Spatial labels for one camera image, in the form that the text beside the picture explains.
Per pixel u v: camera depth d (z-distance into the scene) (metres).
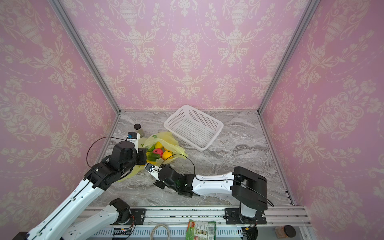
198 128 1.09
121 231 0.73
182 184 0.58
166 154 0.92
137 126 0.99
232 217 0.73
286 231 0.62
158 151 0.91
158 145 0.97
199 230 0.69
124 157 0.54
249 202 0.43
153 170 0.62
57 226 0.40
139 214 0.75
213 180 0.49
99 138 1.03
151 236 0.69
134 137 0.63
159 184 0.66
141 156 0.64
